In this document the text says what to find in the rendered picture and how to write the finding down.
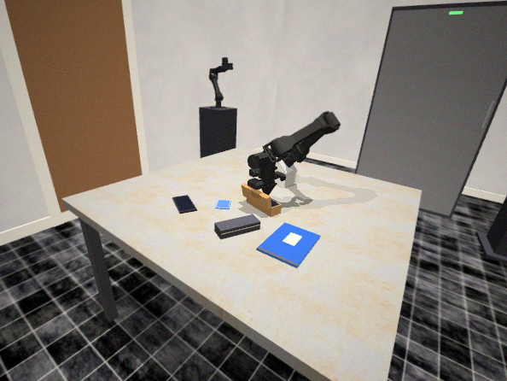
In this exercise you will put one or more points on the blue notebook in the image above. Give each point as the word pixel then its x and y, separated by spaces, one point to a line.
pixel 289 244

